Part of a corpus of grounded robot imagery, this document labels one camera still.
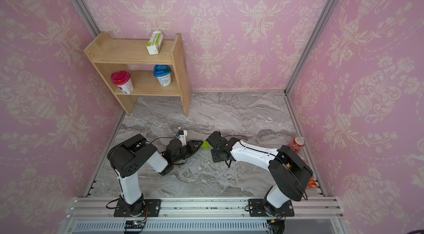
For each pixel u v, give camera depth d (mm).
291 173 423
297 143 833
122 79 833
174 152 738
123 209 737
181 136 876
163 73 877
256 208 728
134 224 726
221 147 657
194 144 853
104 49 810
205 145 905
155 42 764
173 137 978
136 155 523
